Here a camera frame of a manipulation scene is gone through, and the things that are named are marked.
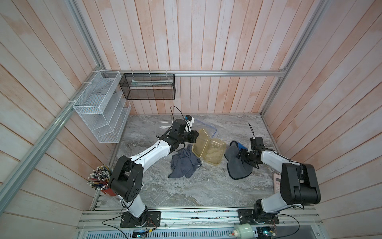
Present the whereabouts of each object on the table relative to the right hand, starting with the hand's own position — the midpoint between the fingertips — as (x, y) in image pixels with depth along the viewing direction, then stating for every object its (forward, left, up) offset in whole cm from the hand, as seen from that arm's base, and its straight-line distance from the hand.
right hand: (241, 156), depth 96 cm
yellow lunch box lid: (+4, +29, +2) cm, 29 cm away
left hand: (+3, +29, +17) cm, 34 cm away
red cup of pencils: (-23, +76, +19) cm, 82 cm away
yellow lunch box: (+3, +17, 0) cm, 18 cm away
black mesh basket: (+41, +64, +26) cm, 80 cm away
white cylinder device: (-41, +9, +8) cm, 43 cm away
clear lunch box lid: (+27, +28, -1) cm, 39 cm away
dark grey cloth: (-8, +37, +4) cm, 38 cm away
